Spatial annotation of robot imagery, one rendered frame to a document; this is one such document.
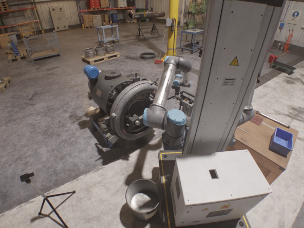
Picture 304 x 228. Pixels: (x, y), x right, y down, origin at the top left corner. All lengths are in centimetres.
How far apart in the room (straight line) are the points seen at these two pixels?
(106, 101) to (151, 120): 84
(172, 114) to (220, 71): 50
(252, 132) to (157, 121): 131
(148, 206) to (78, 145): 137
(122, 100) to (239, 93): 104
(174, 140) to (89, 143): 151
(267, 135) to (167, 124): 139
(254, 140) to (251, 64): 122
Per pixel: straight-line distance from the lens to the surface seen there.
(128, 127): 171
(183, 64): 151
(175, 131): 120
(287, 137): 226
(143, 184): 159
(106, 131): 184
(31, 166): 259
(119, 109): 155
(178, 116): 117
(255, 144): 198
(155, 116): 119
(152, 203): 168
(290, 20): 1172
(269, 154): 196
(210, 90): 92
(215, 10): 79
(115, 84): 190
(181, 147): 134
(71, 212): 197
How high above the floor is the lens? 170
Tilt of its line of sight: 38 degrees down
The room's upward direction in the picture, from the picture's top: straight up
